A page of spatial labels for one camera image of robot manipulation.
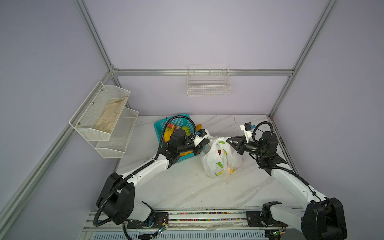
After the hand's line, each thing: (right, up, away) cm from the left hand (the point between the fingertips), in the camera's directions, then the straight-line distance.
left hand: (207, 140), depth 77 cm
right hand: (+10, 0, -3) cm, 10 cm away
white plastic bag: (+6, -9, -3) cm, 11 cm away
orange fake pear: (-4, +8, +27) cm, 29 cm away
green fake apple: (-10, +5, -9) cm, 15 cm away
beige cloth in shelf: (-54, +11, +1) cm, 55 cm away
